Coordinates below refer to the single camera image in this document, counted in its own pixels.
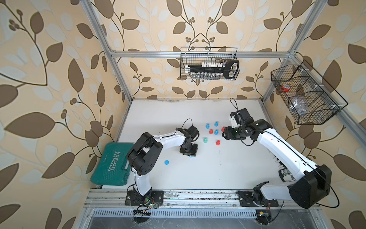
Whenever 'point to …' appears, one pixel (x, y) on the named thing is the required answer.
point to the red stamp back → (218, 142)
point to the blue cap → (166, 162)
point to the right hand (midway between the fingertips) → (226, 134)
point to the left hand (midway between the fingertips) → (193, 152)
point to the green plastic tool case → (113, 168)
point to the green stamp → (205, 140)
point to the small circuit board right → (264, 216)
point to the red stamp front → (211, 131)
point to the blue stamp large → (191, 156)
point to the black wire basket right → (310, 99)
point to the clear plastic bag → (299, 104)
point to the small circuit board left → (141, 216)
